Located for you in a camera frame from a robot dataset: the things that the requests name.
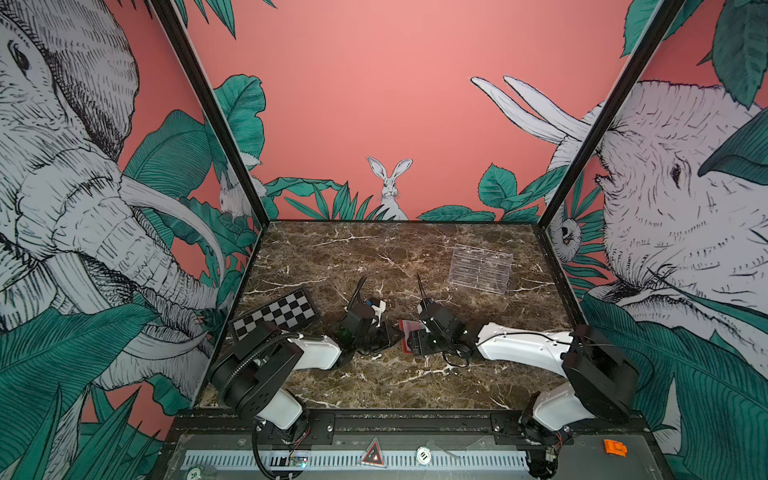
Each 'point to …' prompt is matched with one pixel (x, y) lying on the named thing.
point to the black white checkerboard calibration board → (288, 312)
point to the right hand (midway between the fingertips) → (413, 340)
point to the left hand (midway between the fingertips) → (409, 332)
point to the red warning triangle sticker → (373, 456)
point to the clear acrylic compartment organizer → (480, 268)
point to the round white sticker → (423, 455)
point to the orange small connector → (615, 447)
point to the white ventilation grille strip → (355, 459)
